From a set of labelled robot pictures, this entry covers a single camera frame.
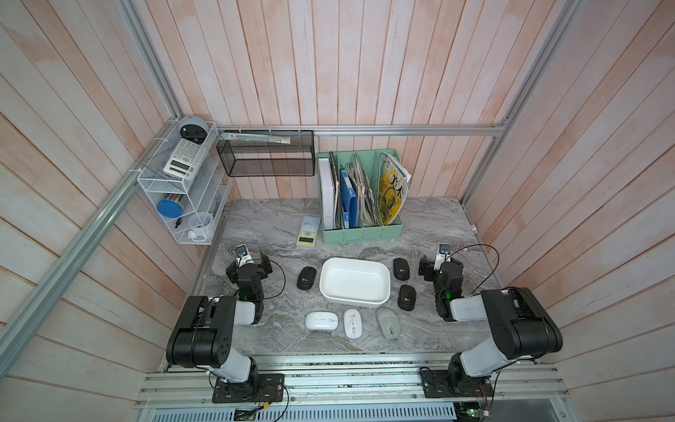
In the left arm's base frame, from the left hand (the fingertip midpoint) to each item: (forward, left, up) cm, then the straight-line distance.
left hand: (250, 258), depth 93 cm
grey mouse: (-21, -48, -4) cm, 53 cm away
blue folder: (+17, -36, +12) cm, 41 cm away
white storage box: (-5, -38, -7) cm, 39 cm away
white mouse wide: (-21, -26, -5) cm, 34 cm away
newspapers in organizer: (+28, -40, +12) cm, 50 cm away
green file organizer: (+39, -45, +14) cm, 61 cm away
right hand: (+2, -69, 0) cm, 69 cm away
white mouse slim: (-22, -37, -5) cm, 43 cm away
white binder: (+19, -29, +19) cm, 39 cm away
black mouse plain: (-5, -20, -5) cm, 22 cm away
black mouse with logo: (-2, -55, -4) cm, 56 cm away
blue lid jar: (+2, +19, +23) cm, 30 cm away
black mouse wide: (-13, -56, -5) cm, 57 cm away
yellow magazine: (+27, -54, +11) cm, 61 cm away
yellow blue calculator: (+18, -20, -6) cm, 27 cm away
